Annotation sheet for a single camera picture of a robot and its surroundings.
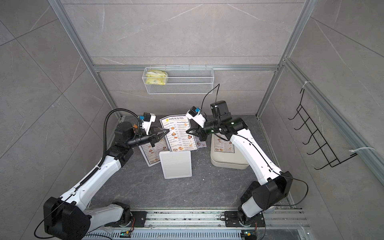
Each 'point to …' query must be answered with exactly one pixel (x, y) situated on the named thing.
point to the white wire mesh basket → (183, 80)
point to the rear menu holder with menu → (151, 154)
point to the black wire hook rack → (316, 135)
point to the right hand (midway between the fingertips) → (189, 130)
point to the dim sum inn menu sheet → (178, 139)
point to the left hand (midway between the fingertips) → (168, 129)
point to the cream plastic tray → (225, 154)
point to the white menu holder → (176, 164)
